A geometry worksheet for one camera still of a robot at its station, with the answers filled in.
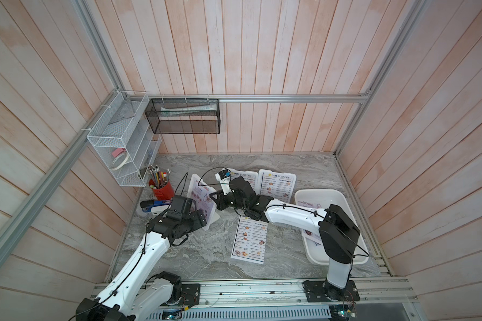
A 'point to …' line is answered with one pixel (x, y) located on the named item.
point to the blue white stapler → (155, 207)
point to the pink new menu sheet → (201, 193)
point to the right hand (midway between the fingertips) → (210, 195)
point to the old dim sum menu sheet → (250, 243)
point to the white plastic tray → (323, 199)
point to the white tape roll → (119, 161)
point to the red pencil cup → (163, 188)
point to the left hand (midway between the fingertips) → (196, 224)
